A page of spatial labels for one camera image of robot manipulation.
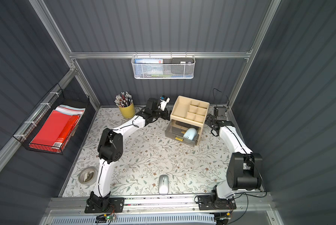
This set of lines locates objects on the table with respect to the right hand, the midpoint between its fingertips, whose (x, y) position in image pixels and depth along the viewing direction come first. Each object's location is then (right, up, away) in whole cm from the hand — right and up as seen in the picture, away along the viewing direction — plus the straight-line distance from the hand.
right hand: (210, 120), depth 90 cm
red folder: (-84, -5, -19) cm, 86 cm away
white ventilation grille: (-43, -50, -19) cm, 68 cm away
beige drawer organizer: (-13, +6, -3) cm, 15 cm away
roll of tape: (-75, -33, -7) cm, 82 cm away
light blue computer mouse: (-14, -8, -9) cm, 18 cm away
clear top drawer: (-18, -8, -2) cm, 20 cm away
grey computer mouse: (-30, -37, -11) cm, 48 cm away
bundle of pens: (-59, +14, +9) cm, 61 cm away
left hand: (-24, +6, +5) cm, 25 cm away
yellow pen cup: (-58, +6, +16) cm, 60 cm away
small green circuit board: (-59, -49, -20) cm, 79 cm away
